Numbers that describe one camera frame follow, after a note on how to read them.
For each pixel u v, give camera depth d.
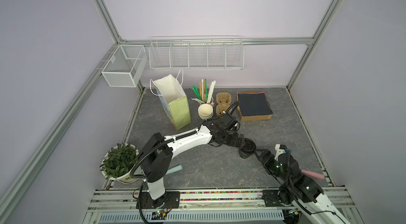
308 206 0.55
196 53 0.98
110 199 0.76
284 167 0.61
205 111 0.94
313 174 0.81
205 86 0.99
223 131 0.69
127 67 1.04
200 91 0.99
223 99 1.12
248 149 0.77
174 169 0.83
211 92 1.00
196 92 0.96
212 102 1.00
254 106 1.06
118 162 0.68
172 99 0.81
